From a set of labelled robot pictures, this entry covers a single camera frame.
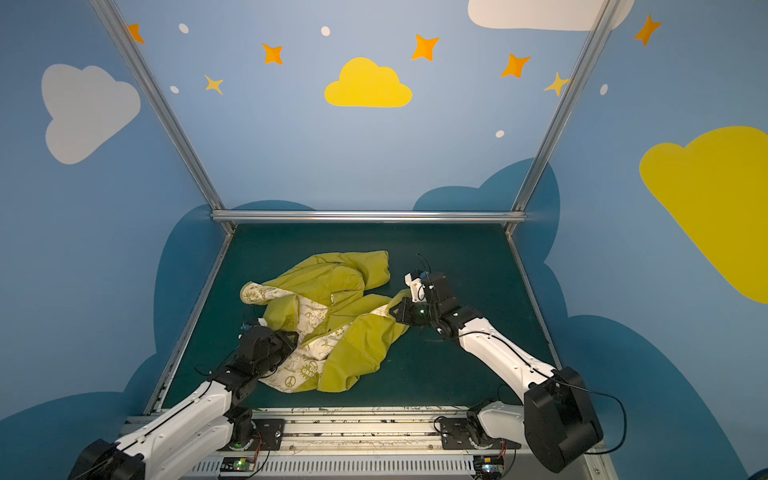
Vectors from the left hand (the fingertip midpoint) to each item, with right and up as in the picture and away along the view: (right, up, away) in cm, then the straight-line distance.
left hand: (297, 334), depth 87 cm
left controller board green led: (-9, -27, -17) cm, 33 cm away
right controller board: (+52, -28, -16) cm, 61 cm away
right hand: (+28, +9, -6) cm, 30 cm away
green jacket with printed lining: (+14, +1, 0) cm, 14 cm away
